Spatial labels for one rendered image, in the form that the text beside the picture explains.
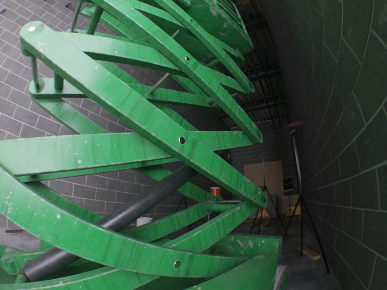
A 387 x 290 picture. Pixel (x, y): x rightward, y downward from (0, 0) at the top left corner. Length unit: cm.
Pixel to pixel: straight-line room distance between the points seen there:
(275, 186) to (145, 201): 713
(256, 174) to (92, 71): 760
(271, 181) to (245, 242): 641
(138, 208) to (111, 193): 231
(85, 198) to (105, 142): 230
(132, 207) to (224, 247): 99
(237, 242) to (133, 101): 123
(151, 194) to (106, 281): 41
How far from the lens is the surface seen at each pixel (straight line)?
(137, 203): 70
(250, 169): 789
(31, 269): 75
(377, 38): 74
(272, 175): 768
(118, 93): 54
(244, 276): 68
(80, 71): 56
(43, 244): 105
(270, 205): 634
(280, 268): 111
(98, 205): 288
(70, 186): 270
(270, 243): 127
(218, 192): 533
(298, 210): 556
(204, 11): 150
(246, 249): 137
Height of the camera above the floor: 75
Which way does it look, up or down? 19 degrees up
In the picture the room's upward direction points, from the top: 2 degrees clockwise
